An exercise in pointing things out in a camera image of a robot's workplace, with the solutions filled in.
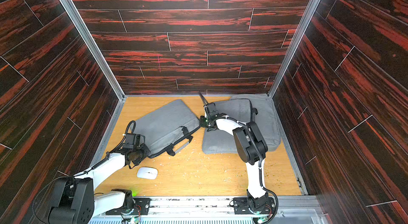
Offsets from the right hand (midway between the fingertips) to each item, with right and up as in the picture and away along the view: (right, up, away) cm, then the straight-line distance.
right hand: (204, 121), depth 102 cm
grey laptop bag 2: (+9, -11, -13) cm, 19 cm away
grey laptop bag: (-23, -5, -4) cm, 24 cm away
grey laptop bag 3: (+36, +8, +1) cm, 37 cm away
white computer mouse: (-30, -26, -20) cm, 44 cm away
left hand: (-31, -17, -11) cm, 37 cm away
